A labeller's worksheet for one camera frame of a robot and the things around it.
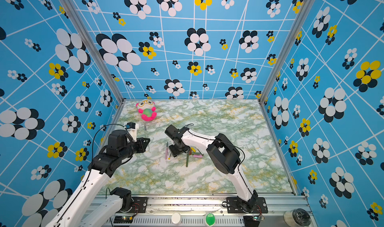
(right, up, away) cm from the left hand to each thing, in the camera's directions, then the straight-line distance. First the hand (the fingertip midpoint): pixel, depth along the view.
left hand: (149, 139), depth 76 cm
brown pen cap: (+20, -10, +15) cm, 27 cm away
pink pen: (+6, -11, +15) cm, 20 cm away
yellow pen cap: (+22, -10, +17) cm, 30 cm away
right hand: (+12, -11, +16) cm, 23 cm away
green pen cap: (+24, -11, +15) cm, 31 cm away
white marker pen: (+25, -10, +17) cm, 31 cm away
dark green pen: (+19, -15, +13) cm, 27 cm away
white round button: (+15, -33, -12) cm, 38 cm away
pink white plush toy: (-11, +16, +30) cm, 36 cm away
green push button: (+30, -31, -15) cm, 46 cm away
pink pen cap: (+25, -13, +14) cm, 31 cm away
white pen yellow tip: (+7, -14, +13) cm, 20 cm away
